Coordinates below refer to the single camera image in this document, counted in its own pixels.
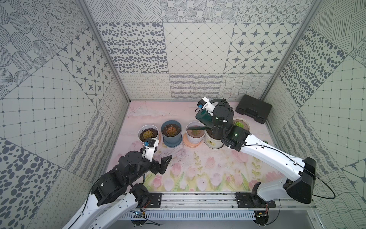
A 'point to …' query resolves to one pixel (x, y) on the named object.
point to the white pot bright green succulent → (238, 121)
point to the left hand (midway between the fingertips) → (163, 150)
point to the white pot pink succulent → (195, 136)
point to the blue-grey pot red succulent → (171, 133)
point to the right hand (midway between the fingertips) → (227, 100)
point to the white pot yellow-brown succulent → (147, 131)
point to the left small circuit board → (138, 222)
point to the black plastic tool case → (254, 108)
